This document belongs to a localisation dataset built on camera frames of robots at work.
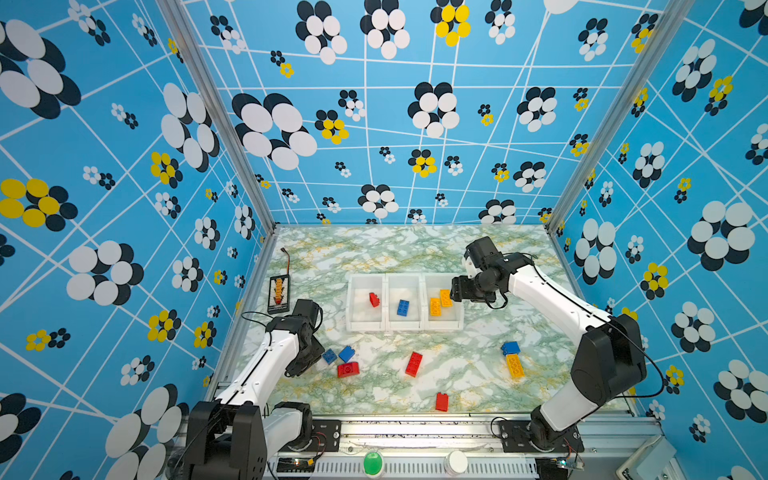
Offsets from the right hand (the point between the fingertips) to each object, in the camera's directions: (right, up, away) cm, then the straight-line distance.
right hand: (462, 295), depth 87 cm
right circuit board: (+16, -37, -19) cm, 45 cm away
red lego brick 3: (-33, -21, -3) cm, 40 cm away
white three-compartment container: (-13, +1, +8) cm, 15 cm away
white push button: (-7, -33, -23) cm, 41 cm away
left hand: (-44, -18, -4) cm, 47 cm away
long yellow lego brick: (+14, -20, -4) cm, 25 cm away
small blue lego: (+14, -16, +1) cm, 21 cm away
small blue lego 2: (-39, -18, -2) cm, 43 cm away
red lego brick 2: (-27, -3, +8) cm, 28 cm away
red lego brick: (-15, -19, -3) cm, 24 cm away
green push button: (-25, -32, -25) cm, 48 cm away
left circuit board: (-44, -39, -15) cm, 61 cm away
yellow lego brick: (-7, -5, +9) cm, 12 cm away
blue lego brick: (-17, -5, +8) cm, 20 cm away
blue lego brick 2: (-34, -17, 0) cm, 39 cm away
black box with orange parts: (-59, -1, +11) cm, 60 cm away
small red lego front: (-7, -27, -9) cm, 30 cm away
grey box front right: (+37, -35, -20) cm, 55 cm away
